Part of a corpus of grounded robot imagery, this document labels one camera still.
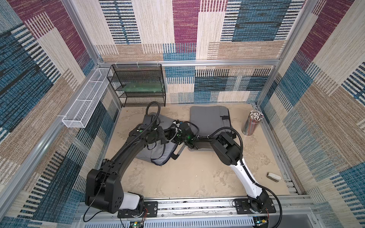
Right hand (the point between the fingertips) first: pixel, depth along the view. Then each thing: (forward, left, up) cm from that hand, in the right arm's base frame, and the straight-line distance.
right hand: (164, 135), depth 98 cm
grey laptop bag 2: (+14, -31, 0) cm, 34 cm away
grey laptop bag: (-16, +1, +6) cm, 17 cm away
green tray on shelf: (+23, +14, +23) cm, 36 cm away
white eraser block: (-27, -63, -2) cm, 69 cm away
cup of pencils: (+2, -56, +9) cm, 57 cm away
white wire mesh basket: (+7, +53, +16) cm, 56 cm away
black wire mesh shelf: (+36, +31, +26) cm, 53 cm away
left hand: (-6, -1, +11) cm, 13 cm away
